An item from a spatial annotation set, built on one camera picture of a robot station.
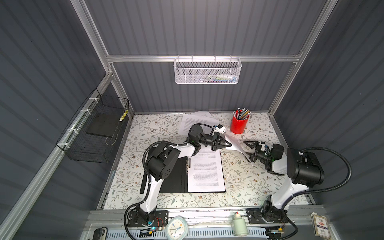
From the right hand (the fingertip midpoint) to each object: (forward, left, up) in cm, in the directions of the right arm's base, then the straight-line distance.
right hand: (245, 148), depth 91 cm
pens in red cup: (+24, -1, +5) cm, 25 cm away
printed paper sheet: (-12, +25, -7) cm, 28 cm away
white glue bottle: (-40, +11, 0) cm, 41 cm away
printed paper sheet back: (+34, +25, -8) cm, 43 cm away
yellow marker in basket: (+9, +70, +21) cm, 74 cm away
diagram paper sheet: (+11, +4, -7) cm, 13 cm away
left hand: (-7, +12, +15) cm, 20 cm away
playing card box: (-39, -29, -6) cm, 49 cm away
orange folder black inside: (-17, +42, -8) cm, 46 cm away
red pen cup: (+18, +1, 0) cm, 18 cm away
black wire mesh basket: (-5, +80, +24) cm, 83 cm away
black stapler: (-43, +73, -2) cm, 85 cm away
